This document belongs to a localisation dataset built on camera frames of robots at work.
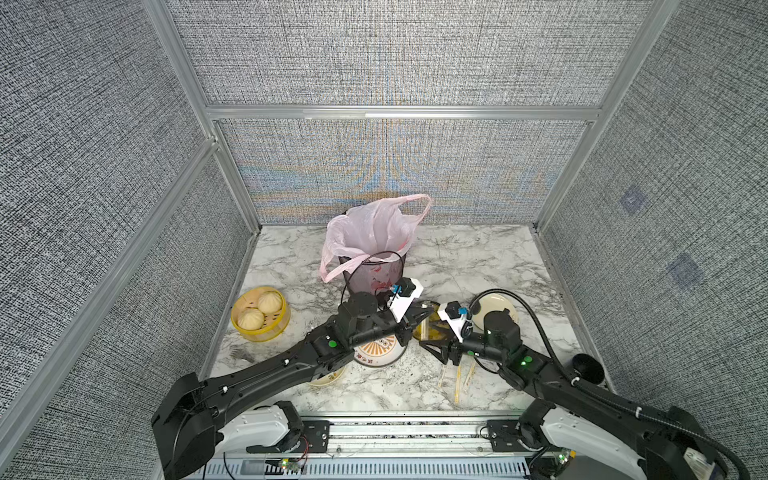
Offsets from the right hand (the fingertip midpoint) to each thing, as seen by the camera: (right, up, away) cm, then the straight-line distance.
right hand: (426, 327), depth 75 cm
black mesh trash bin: (-13, +12, +9) cm, 20 cm away
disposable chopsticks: (-1, 0, -3) cm, 3 cm away
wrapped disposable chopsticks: (+14, -15, +9) cm, 22 cm away
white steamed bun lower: (-49, -1, +13) cm, 51 cm away
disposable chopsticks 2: (+10, -18, +7) cm, 22 cm away
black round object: (+45, -13, +6) cm, 47 cm away
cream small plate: (-27, -16, +6) cm, 32 cm away
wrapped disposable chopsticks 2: (+6, -16, +9) cm, 19 cm away
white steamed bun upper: (-45, +4, +15) cm, 48 cm away
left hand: (+1, +6, -8) cm, 10 cm away
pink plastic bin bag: (-11, +25, +18) cm, 33 cm away
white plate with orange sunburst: (-12, -10, +13) cm, 20 cm away
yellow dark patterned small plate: (+3, -1, +1) cm, 4 cm away
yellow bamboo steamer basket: (-43, -2, +14) cm, 45 cm away
